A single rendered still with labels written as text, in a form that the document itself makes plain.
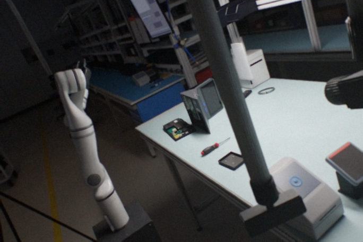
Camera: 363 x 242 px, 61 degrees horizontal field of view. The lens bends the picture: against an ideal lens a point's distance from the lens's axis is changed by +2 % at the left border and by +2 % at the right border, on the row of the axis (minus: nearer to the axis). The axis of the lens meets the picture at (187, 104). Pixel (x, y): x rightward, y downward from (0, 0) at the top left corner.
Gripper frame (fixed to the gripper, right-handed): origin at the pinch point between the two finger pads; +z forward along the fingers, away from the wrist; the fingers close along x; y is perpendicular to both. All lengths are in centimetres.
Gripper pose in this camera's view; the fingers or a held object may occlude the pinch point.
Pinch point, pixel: (81, 59)
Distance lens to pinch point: 175.6
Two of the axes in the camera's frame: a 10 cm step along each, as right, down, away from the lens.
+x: 9.1, -2.3, -3.5
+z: -0.3, -8.7, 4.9
